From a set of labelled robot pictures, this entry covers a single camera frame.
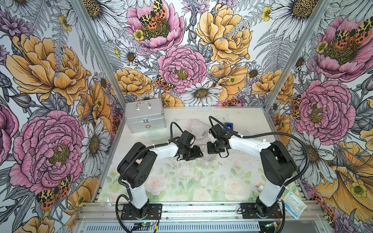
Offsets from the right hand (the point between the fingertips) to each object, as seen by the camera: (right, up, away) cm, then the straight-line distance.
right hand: (210, 153), depth 91 cm
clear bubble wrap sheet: (-6, +15, +9) cm, 19 cm away
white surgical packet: (+42, -23, -15) cm, 50 cm away
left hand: (-7, -3, -1) cm, 8 cm away
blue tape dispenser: (+15, +17, +12) cm, 26 cm away
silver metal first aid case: (-42, +24, +5) cm, 49 cm away
